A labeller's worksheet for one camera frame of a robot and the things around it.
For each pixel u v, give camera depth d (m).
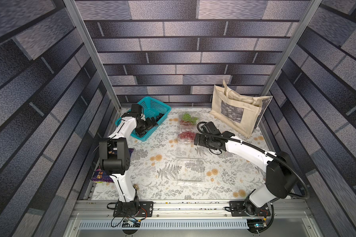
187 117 1.07
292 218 0.73
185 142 0.94
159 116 1.08
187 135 1.00
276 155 0.47
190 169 0.88
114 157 0.50
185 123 1.06
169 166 0.89
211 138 0.65
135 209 0.67
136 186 0.78
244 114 0.93
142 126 0.81
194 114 1.16
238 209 0.73
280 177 0.43
